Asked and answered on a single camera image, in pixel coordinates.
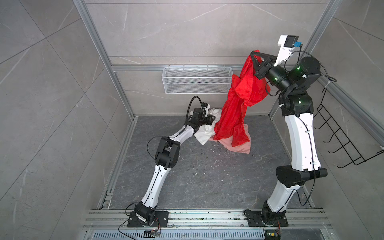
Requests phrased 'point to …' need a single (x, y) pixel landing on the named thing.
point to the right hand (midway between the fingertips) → (250, 53)
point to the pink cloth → (244, 148)
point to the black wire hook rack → (340, 148)
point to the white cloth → (205, 132)
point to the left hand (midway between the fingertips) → (215, 114)
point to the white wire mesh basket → (197, 80)
